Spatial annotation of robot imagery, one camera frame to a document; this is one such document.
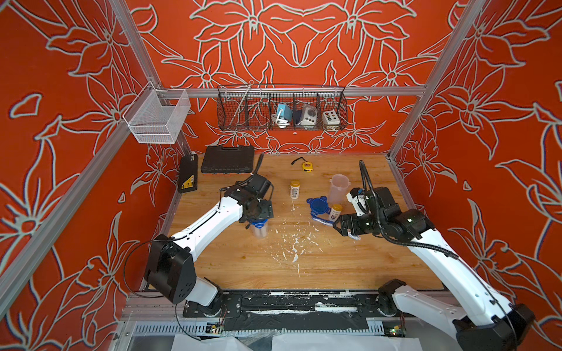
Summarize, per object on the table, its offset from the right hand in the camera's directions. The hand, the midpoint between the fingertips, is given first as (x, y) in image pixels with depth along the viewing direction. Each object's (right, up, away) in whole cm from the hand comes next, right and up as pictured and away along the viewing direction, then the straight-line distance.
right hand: (339, 223), depth 73 cm
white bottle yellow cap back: (-14, +12, +22) cm, 28 cm away
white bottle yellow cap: (+2, +1, +14) cm, 15 cm away
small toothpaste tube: (+11, -9, +14) cm, 20 cm away
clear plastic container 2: (+4, +11, +17) cm, 20 cm away
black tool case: (-49, +25, +42) cm, 69 cm away
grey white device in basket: (-8, +42, +18) cm, 46 cm away
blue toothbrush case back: (-5, -1, +23) cm, 24 cm away
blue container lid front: (-28, -1, +5) cm, 29 cm away
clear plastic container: (-28, -8, +14) cm, 33 cm away
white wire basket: (-74, +42, +19) cm, 88 cm away
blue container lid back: (-2, +2, +25) cm, 25 cm away
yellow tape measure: (-6, +21, +40) cm, 46 cm away
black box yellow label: (-67, +17, +35) cm, 78 cm away
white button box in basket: (+2, +41, +21) cm, 46 cm away
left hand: (-27, +2, +10) cm, 29 cm away
